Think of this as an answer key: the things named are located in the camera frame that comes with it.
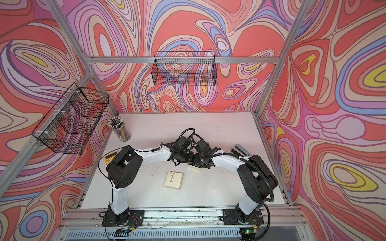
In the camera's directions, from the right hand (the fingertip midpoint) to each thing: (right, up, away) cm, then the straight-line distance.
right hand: (197, 166), depth 90 cm
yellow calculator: (-56, +5, +3) cm, 56 cm away
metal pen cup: (-49, +26, +1) cm, 56 cm away
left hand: (-1, +3, +2) cm, 4 cm away
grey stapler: (+28, +9, +5) cm, 30 cm away
